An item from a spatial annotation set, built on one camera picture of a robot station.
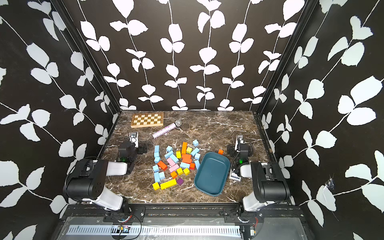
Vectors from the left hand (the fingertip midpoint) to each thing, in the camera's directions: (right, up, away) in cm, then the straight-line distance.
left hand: (138, 138), depth 94 cm
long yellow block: (+22, -25, -11) cm, 35 cm away
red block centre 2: (+32, -14, 0) cm, 35 cm away
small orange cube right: (+54, -10, +4) cm, 55 cm away
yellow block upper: (+26, -11, +1) cm, 28 cm away
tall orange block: (+29, -7, +4) cm, 30 cm away
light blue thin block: (+20, -11, 0) cm, 22 cm away
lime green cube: (+33, -8, +1) cm, 34 cm away
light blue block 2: (+14, -21, -9) cm, 27 cm away
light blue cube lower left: (+13, -18, -6) cm, 23 cm away
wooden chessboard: (-5, +12, +17) cm, 21 cm away
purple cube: (+28, -24, -10) cm, 38 cm away
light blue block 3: (+38, -16, -4) cm, 42 cm away
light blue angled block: (+24, -13, -1) cm, 27 cm away
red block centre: (+31, -12, +2) cm, 33 cm away
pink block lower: (+23, -18, -5) cm, 30 cm away
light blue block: (+35, -10, +1) cm, 37 cm away
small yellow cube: (+15, -26, -13) cm, 32 cm away
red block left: (+17, -17, -5) cm, 24 cm away
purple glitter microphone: (+23, +9, +13) cm, 28 cm away
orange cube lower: (+24, -21, -8) cm, 33 cm away
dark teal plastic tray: (+47, -21, -8) cm, 52 cm away
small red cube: (+35, -17, -4) cm, 39 cm away
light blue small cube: (+13, -13, -4) cm, 19 cm away
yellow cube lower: (+32, -19, -7) cm, 38 cm away
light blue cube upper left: (+20, -7, +1) cm, 21 cm away
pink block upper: (+21, -15, -2) cm, 26 cm away
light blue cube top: (+37, -4, +6) cm, 38 cm away
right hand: (+64, -2, +1) cm, 64 cm away
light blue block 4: (+30, -17, -4) cm, 35 cm away
